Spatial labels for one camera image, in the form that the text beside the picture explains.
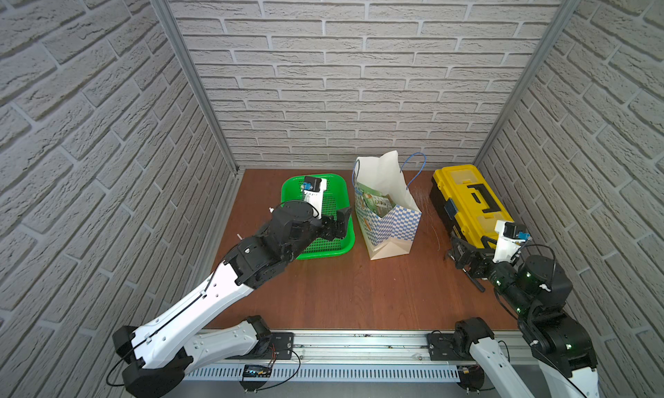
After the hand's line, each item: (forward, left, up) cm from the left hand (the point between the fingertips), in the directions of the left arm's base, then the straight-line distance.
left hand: (332, 196), depth 65 cm
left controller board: (-35, +22, -40) cm, 57 cm away
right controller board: (-37, -40, -36) cm, 65 cm away
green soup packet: (+17, -18, -25) cm, 36 cm away
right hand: (-10, -35, -4) cm, 37 cm away
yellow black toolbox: (+10, -47, -17) cm, 51 cm away
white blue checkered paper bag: (+1, -16, -10) cm, 19 cm away
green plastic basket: (+26, -1, -33) cm, 42 cm away
